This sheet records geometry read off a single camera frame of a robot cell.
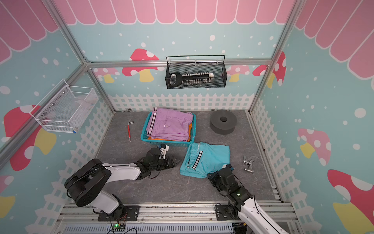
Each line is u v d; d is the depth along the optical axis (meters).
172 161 0.79
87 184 0.45
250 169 0.88
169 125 1.00
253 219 0.53
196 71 0.93
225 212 0.74
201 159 0.90
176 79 0.89
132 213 0.74
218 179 0.75
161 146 0.84
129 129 1.10
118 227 0.73
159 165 0.74
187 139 0.92
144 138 0.94
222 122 1.07
